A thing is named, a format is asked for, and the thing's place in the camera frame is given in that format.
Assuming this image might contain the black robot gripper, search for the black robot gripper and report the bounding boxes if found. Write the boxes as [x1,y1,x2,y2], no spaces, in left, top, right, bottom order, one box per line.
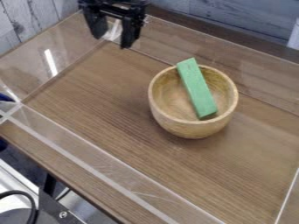
[78,0,149,49]

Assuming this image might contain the green rectangular block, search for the green rectangular block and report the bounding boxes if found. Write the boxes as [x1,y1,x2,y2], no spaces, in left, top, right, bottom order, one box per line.
[176,58,217,119]

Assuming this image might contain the light wooden bowl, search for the light wooden bowl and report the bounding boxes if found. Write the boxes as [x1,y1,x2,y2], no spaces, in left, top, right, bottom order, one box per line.
[148,65,239,139]

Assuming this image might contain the blue object at left edge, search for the blue object at left edge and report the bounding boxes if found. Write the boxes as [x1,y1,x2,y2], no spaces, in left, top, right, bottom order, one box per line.
[0,93,14,152]

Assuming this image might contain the clear acrylic tray walls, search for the clear acrylic tray walls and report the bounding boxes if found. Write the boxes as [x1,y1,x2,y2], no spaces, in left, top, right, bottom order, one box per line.
[0,13,299,224]

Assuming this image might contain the black table leg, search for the black table leg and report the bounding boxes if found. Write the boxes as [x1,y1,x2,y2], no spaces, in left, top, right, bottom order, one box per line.
[42,174,57,197]

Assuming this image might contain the black metal bracket with screw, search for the black metal bracket with screw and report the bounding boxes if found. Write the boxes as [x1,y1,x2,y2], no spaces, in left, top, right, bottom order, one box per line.
[36,191,87,224]

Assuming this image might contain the black cable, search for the black cable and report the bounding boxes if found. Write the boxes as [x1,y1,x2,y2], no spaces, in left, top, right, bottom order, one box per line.
[0,190,40,224]

